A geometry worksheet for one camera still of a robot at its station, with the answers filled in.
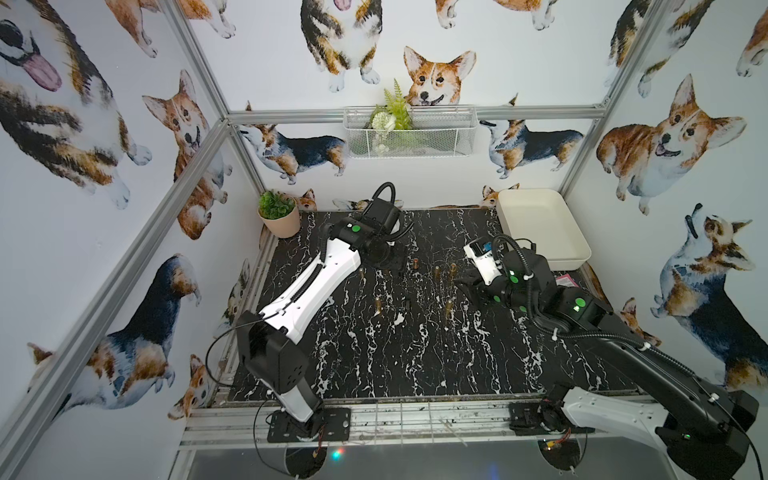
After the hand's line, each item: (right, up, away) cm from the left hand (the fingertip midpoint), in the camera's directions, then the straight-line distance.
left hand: (402, 257), depth 79 cm
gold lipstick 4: (+14, -17, +14) cm, 26 cm away
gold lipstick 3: (-8, -16, +13) cm, 22 cm away
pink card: (+55, -9, +22) cm, 60 cm away
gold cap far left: (+12, -7, +24) cm, 28 cm away
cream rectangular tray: (+55, +13, +38) cm, 68 cm away
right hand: (+13, -4, -10) cm, 17 cm away
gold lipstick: (+4, -3, +21) cm, 22 cm away
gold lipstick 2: (+17, -7, +22) cm, 29 cm away
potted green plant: (-43, +13, +25) cm, 51 cm away
